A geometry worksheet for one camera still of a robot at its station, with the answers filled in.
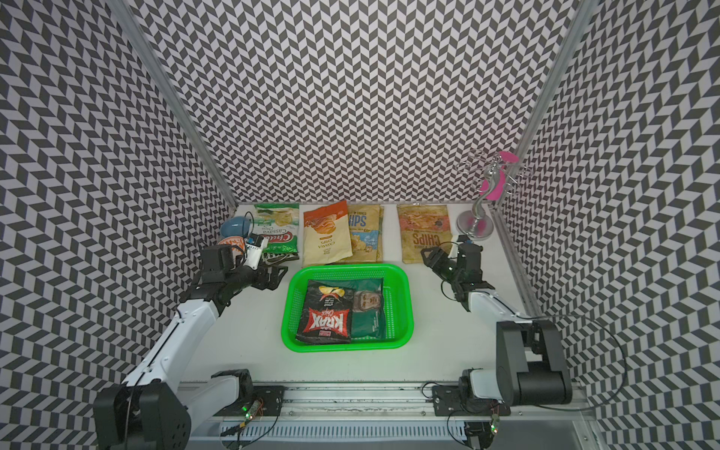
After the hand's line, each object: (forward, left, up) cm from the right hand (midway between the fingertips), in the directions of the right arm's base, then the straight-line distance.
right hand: (424, 259), depth 89 cm
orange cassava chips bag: (+16, +34, -7) cm, 39 cm away
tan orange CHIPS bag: (+20, -3, -8) cm, 22 cm away
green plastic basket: (-16, +8, -9) cm, 20 cm away
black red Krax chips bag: (-15, +31, -6) cm, 35 cm away
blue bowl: (+20, +71, -6) cm, 74 cm away
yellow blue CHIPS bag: (+16, +19, -7) cm, 26 cm away
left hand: (-5, +47, +4) cm, 48 cm away
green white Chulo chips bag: (+21, +54, -7) cm, 58 cm away
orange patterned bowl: (+13, +67, -6) cm, 69 cm away
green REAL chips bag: (-16, +18, -7) cm, 25 cm away
